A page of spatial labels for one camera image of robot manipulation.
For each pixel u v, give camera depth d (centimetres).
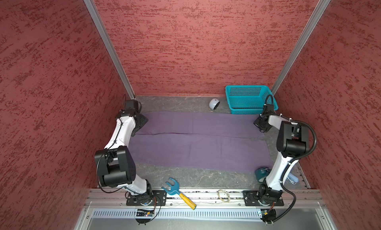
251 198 74
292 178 79
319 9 74
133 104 68
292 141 56
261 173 76
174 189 74
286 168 57
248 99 122
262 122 92
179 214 77
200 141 95
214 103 107
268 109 84
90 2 72
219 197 76
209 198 76
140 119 79
